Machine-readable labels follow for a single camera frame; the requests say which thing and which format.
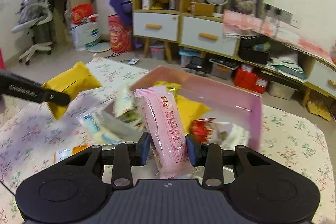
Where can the red box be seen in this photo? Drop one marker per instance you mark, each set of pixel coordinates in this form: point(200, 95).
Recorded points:
point(249, 82)

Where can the red printed bag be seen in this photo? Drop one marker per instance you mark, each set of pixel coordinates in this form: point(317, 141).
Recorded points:
point(119, 35)

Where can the folded clothes pile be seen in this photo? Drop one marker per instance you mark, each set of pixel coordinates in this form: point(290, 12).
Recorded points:
point(286, 66)

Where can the white printed bag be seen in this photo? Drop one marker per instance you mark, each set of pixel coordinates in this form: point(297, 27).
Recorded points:
point(84, 37)

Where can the pink snack packet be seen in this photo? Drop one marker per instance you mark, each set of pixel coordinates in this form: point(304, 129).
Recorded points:
point(168, 129)

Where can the red plastic bag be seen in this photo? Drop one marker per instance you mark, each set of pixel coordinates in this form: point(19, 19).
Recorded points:
point(82, 14)

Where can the pink checked cloth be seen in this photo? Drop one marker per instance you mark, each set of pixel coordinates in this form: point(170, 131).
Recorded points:
point(262, 27)

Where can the large yellow snack packet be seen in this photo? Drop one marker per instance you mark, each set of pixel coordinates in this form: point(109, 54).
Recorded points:
point(191, 111)

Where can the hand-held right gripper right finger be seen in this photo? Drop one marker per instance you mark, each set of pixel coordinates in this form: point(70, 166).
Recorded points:
point(190, 151)

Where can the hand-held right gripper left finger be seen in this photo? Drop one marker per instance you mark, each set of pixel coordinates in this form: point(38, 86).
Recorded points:
point(144, 150)

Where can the small yellow snack packet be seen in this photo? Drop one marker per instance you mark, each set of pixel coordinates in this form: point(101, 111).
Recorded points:
point(76, 79)

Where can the black box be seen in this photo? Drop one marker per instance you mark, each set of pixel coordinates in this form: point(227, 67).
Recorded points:
point(253, 56)

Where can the wall outlet strip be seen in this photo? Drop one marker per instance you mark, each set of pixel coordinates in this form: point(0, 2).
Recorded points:
point(278, 12)

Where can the white blue snack packet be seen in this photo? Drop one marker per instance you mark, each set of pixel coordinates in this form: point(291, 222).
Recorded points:
point(92, 124)

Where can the white office chair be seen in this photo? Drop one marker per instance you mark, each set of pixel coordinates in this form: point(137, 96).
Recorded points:
point(34, 20)

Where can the long wooden low cabinet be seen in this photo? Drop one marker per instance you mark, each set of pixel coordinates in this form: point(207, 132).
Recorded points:
point(308, 74)

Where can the white round base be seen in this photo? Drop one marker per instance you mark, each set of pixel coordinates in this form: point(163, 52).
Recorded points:
point(98, 47)

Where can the pink box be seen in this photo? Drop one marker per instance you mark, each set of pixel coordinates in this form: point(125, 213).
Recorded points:
point(231, 100)

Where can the red snack packet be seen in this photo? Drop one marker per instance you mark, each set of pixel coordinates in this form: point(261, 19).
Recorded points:
point(200, 129)

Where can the small white floor device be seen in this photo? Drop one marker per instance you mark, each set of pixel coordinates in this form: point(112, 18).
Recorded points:
point(133, 61)

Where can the white green snack packet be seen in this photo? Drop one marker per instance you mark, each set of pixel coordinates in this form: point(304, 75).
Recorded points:
point(123, 106)
point(68, 154)

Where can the small clear plastic bin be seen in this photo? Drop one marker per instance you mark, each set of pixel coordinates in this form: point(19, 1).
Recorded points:
point(157, 52)

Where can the clear storage bin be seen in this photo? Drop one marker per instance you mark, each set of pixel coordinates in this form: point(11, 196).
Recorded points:
point(282, 90)

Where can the black keyboard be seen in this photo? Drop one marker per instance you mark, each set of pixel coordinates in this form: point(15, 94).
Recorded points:
point(223, 61)

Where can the egg tray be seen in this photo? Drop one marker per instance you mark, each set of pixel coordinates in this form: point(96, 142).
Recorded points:
point(319, 111)

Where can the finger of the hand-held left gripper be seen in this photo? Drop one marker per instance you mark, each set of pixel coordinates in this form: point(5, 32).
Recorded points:
point(59, 99)

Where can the blue plastic bin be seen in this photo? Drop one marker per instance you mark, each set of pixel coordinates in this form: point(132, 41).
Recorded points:
point(190, 57)

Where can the small white box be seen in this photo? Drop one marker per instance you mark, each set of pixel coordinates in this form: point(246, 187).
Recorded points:
point(147, 2)

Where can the cardboard box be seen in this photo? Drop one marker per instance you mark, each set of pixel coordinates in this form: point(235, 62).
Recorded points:
point(203, 9)

